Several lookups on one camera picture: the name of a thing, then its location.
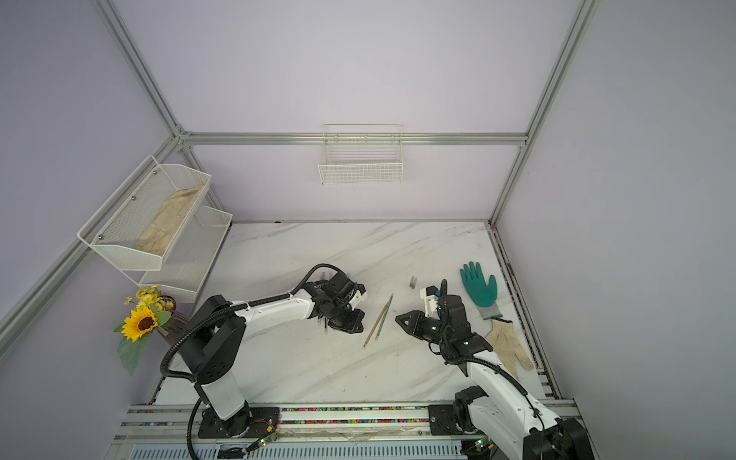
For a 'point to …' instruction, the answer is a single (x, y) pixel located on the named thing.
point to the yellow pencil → (377, 323)
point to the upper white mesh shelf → (143, 220)
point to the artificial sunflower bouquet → (150, 312)
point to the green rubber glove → (482, 295)
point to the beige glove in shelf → (157, 235)
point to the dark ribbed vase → (175, 326)
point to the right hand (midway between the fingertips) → (399, 323)
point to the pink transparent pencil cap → (413, 282)
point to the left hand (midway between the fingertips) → (361, 331)
